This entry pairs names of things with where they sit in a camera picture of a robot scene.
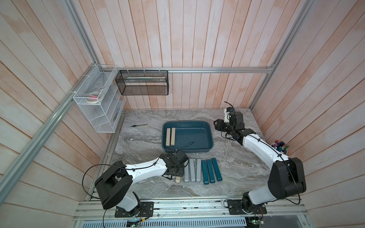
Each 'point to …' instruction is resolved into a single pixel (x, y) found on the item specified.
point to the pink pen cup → (280, 146)
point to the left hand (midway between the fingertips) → (177, 173)
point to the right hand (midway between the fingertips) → (216, 121)
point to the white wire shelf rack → (105, 115)
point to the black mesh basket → (143, 82)
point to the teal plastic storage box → (191, 136)
